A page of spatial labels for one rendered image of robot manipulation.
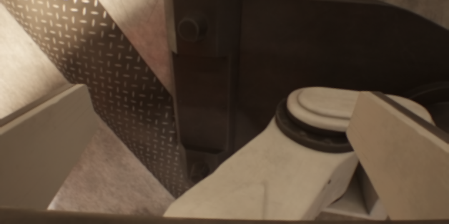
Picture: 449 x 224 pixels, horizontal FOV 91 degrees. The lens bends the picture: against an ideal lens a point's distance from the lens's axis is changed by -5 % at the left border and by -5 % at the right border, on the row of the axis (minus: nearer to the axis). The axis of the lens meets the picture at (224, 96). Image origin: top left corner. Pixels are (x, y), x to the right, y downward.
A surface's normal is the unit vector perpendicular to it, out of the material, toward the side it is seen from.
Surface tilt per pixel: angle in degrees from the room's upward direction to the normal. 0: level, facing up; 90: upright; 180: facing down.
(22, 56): 0
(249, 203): 115
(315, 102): 90
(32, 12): 0
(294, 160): 90
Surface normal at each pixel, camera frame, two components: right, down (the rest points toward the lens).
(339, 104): 0.02, -0.87
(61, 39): -0.22, 0.48
